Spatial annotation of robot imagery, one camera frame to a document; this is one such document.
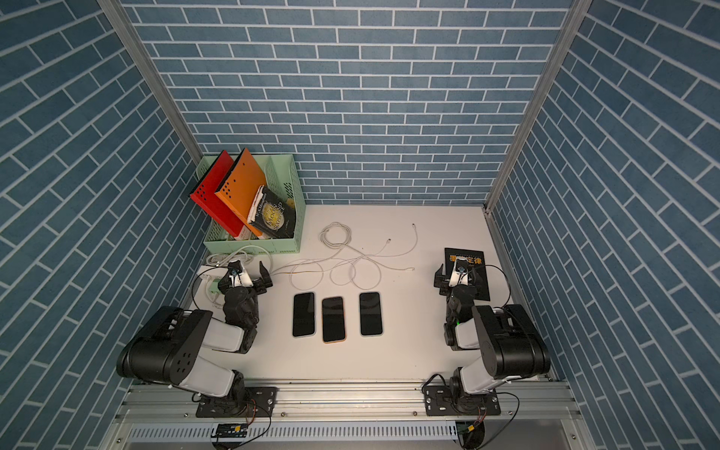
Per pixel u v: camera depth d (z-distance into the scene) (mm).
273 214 990
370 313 889
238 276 740
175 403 744
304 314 889
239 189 889
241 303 680
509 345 456
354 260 1019
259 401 724
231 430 722
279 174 1060
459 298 698
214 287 951
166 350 443
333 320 889
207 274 961
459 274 754
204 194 861
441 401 736
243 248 987
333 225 1125
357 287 963
